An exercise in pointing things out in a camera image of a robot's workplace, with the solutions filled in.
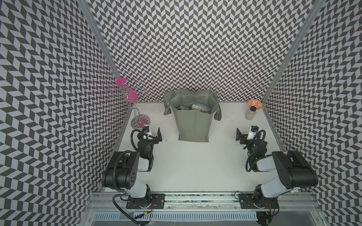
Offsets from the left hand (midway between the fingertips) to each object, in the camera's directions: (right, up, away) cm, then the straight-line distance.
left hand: (152, 128), depth 90 cm
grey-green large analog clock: (+33, +14, +6) cm, 36 cm away
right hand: (+60, -1, 0) cm, 60 cm away
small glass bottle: (+69, +10, +12) cm, 71 cm away
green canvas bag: (+26, +11, -14) cm, 31 cm away
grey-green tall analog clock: (+20, +14, +8) cm, 26 cm away
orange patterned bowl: (+78, +19, +24) cm, 84 cm away
